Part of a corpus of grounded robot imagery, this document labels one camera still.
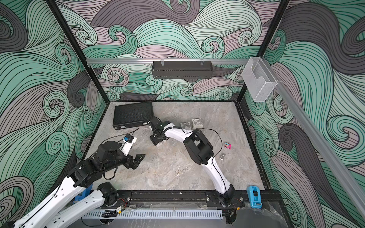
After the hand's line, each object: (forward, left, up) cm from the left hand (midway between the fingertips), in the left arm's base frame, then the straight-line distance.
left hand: (138, 150), depth 71 cm
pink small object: (+12, -53, -17) cm, 57 cm away
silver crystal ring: (-4, -24, -20) cm, 31 cm away
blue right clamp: (-19, -61, -17) cm, 66 cm away
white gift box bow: (+12, -10, -15) cm, 22 cm away
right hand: (+17, -5, -19) cm, 26 cm away
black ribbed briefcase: (+34, +14, -14) cm, 40 cm away
